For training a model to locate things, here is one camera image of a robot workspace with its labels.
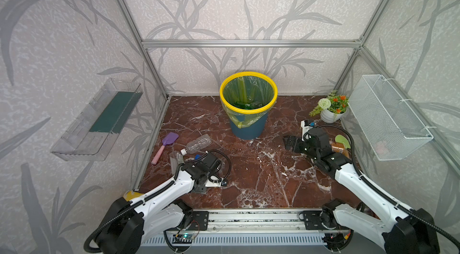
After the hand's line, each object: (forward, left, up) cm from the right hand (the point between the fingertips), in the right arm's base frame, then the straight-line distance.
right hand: (290, 137), depth 83 cm
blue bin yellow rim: (+13, +15, -13) cm, 23 cm away
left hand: (-13, +43, -13) cm, 46 cm away
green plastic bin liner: (+28, +20, +3) cm, 34 cm away
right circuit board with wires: (-39, -15, -15) cm, 44 cm away
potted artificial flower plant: (+20, -27, -3) cm, 34 cm away
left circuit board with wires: (-36, +45, -14) cm, 60 cm away
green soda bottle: (+20, +19, 0) cm, 28 cm away
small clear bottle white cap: (-6, +55, -9) cm, 56 cm away
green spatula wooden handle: (+10, -35, -18) cm, 40 cm away
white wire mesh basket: (-8, -32, +18) cm, 37 cm away
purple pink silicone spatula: (+8, +64, -14) cm, 66 cm away
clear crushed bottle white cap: (+4, +43, -10) cm, 44 cm away
